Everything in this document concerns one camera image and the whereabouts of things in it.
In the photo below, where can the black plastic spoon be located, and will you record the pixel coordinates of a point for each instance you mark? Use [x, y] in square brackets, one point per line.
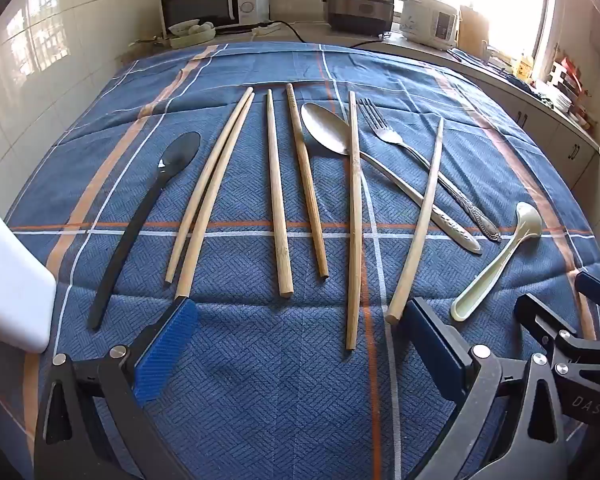
[180, 152]

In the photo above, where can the white rice cooker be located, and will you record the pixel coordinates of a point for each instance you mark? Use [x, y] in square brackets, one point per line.
[427, 22]

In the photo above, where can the black rice cooker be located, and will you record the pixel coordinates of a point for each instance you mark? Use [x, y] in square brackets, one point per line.
[360, 10]

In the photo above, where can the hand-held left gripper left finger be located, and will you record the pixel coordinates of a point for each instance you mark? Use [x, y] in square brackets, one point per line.
[167, 350]

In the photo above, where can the pale round chopstick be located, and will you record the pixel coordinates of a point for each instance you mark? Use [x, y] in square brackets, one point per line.
[186, 285]
[171, 267]

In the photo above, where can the white plastic box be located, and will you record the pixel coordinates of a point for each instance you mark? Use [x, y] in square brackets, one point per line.
[10, 285]

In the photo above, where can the white microwave oven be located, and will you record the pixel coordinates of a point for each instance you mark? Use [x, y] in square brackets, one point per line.
[205, 5]

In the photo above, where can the white power strip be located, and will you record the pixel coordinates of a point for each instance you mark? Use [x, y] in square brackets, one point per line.
[265, 30]

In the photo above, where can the long thin bamboo chopstick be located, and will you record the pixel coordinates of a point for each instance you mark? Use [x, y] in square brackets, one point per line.
[399, 310]
[354, 260]

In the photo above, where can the wooden cutting board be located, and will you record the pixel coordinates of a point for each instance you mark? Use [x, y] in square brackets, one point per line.
[474, 30]

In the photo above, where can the thick bamboo chopstick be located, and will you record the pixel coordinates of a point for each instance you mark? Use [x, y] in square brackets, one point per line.
[282, 260]
[307, 180]

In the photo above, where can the yellow bottle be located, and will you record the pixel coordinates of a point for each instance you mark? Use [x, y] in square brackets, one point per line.
[525, 66]

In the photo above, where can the metal fork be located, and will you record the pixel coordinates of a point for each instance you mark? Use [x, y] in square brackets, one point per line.
[390, 136]

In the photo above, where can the pale green dish with food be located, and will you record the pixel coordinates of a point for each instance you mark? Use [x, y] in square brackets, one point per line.
[192, 31]

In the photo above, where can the bright window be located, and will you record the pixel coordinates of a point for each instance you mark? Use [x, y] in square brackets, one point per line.
[505, 0]

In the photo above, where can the large metal spoon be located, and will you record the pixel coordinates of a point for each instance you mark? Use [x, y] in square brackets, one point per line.
[325, 130]

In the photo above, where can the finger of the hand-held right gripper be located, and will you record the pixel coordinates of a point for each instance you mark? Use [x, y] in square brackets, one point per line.
[599, 289]
[545, 322]

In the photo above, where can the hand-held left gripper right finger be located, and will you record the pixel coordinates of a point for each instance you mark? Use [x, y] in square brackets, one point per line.
[432, 340]

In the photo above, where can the white kitchen cabinet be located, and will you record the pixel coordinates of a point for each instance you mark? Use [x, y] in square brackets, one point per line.
[555, 130]

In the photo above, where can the stack of dishes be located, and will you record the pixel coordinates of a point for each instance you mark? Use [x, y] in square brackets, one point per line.
[565, 95]

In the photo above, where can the blue plaid tablecloth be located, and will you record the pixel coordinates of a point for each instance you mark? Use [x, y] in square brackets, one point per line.
[280, 385]

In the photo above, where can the cream ceramic soup spoon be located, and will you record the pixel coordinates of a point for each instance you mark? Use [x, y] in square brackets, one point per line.
[527, 220]

